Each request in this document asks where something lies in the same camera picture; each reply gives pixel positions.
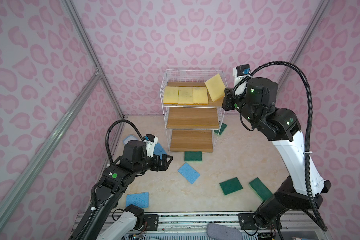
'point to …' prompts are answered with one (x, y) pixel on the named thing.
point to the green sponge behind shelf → (222, 128)
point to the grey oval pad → (217, 232)
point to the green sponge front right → (260, 189)
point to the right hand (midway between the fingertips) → (224, 90)
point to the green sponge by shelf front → (193, 156)
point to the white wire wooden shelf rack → (190, 127)
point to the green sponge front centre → (231, 186)
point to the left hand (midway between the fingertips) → (165, 156)
